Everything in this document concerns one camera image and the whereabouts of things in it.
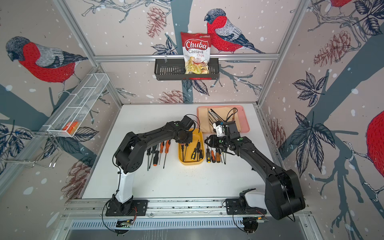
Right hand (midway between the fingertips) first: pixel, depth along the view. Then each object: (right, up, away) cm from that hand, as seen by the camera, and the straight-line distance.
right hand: (207, 140), depth 84 cm
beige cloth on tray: (+3, +14, +29) cm, 32 cm away
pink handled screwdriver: (-15, -7, +10) cm, 19 cm away
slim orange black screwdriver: (+4, -12, +4) cm, 13 cm away
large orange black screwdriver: (-25, -7, +11) cm, 28 cm away
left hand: (-9, 0, +11) cm, 14 cm away
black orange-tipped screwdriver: (-30, -11, +2) cm, 32 cm away
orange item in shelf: (-63, +9, -18) cm, 66 cm away
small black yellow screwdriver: (+11, -12, +7) cm, 18 cm away
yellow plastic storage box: (-9, -10, +7) cm, 15 cm away
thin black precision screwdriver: (+9, -11, +8) cm, 16 cm away
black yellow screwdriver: (+1, -10, +6) cm, 12 cm away
